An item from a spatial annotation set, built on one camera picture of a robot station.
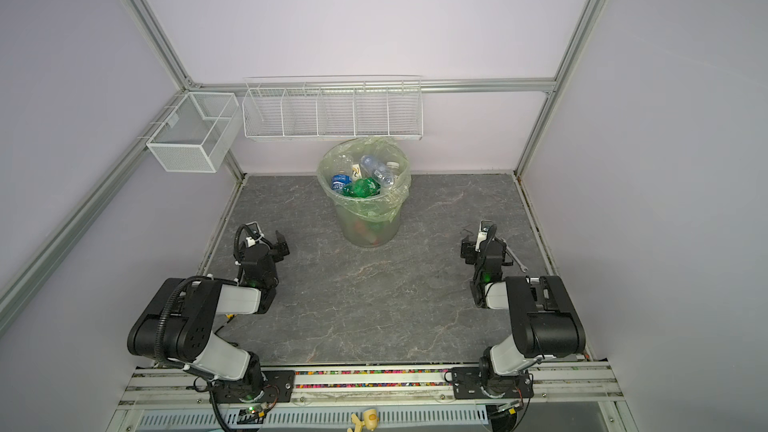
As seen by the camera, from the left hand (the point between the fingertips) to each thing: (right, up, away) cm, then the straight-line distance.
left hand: (264, 238), depth 91 cm
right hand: (+69, -1, +2) cm, 69 cm away
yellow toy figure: (+35, -39, -24) cm, 58 cm away
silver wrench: (+81, -10, +2) cm, 82 cm away
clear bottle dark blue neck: (+34, +22, 0) cm, 41 cm away
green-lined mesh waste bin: (+34, +6, -7) cm, 35 cm away
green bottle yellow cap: (+32, +15, -7) cm, 36 cm away
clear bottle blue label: (+25, +18, -5) cm, 31 cm away
